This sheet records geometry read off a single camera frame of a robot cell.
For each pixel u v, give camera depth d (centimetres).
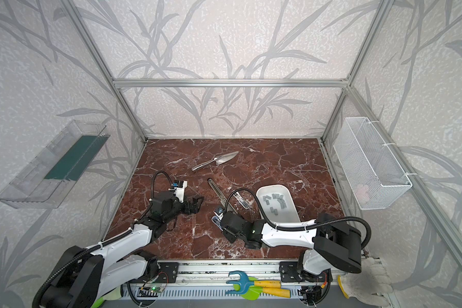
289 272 73
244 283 69
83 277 41
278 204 93
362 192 73
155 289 71
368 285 71
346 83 94
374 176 61
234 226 60
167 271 74
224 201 91
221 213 70
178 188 76
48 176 64
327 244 42
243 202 92
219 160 108
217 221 85
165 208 66
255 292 69
